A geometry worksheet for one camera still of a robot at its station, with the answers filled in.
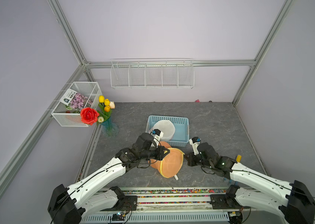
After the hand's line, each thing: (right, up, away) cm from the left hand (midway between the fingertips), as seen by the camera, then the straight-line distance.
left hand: (168, 152), depth 72 cm
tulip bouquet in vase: (-40, +11, +22) cm, 47 cm away
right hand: (+9, -3, +7) cm, 12 cm away
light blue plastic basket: (+10, +4, +27) cm, 29 cm away
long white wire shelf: (-11, +49, +26) cm, 57 cm away
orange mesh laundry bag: (+1, -8, +1) cm, 8 cm away
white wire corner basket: (-57, +19, +2) cm, 60 cm away
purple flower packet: (-50, +27, +2) cm, 57 cm away
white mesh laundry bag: (0, +11, +29) cm, 31 cm away
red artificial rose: (-38, +19, -7) cm, 43 cm away
